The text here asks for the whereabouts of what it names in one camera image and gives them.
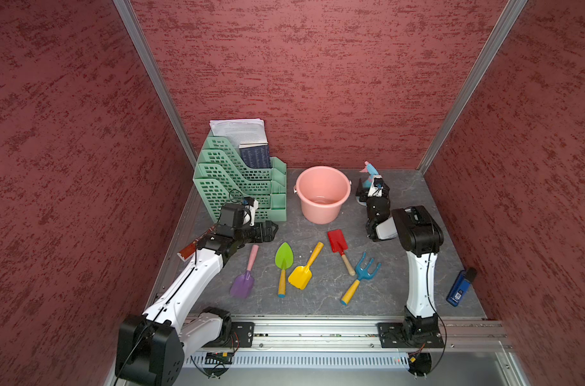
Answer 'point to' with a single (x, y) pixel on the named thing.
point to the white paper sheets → (241, 132)
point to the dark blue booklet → (256, 157)
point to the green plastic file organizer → (221, 178)
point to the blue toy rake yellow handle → (362, 274)
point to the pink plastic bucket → (322, 190)
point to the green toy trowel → (284, 260)
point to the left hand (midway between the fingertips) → (266, 232)
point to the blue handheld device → (459, 289)
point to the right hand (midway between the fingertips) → (370, 180)
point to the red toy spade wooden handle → (339, 244)
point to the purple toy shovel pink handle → (242, 284)
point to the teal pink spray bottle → (372, 170)
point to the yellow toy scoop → (301, 275)
